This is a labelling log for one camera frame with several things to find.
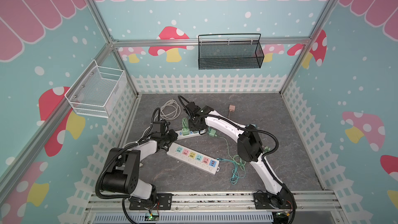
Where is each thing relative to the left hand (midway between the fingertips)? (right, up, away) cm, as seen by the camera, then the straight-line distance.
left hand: (177, 137), depth 94 cm
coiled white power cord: (-8, +16, +15) cm, 23 cm away
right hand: (+10, +6, 0) cm, 11 cm away
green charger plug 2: (+21, +2, +2) cm, 21 cm away
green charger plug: (+5, +4, -3) cm, 7 cm away
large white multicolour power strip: (+13, -11, -9) cm, 19 cm away
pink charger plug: (+36, +18, +15) cm, 43 cm away
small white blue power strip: (+2, +1, +1) cm, 2 cm away
